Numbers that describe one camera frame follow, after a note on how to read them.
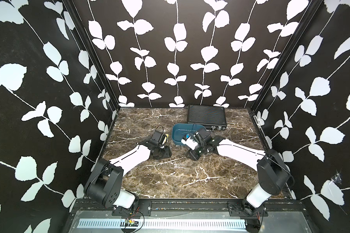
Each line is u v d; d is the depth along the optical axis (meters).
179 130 1.05
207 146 0.66
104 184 0.43
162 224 0.70
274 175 0.45
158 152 0.74
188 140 0.78
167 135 1.02
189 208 0.75
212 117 1.08
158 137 0.70
